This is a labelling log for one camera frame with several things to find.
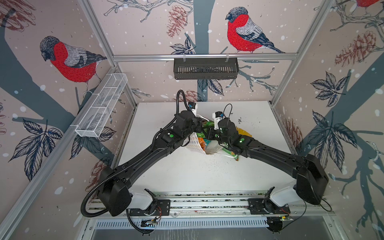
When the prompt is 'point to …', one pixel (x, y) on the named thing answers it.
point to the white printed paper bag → (208, 146)
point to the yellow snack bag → (241, 131)
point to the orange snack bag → (202, 142)
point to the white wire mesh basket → (94, 123)
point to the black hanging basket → (205, 69)
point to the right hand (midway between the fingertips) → (203, 127)
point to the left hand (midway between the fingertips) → (203, 115)
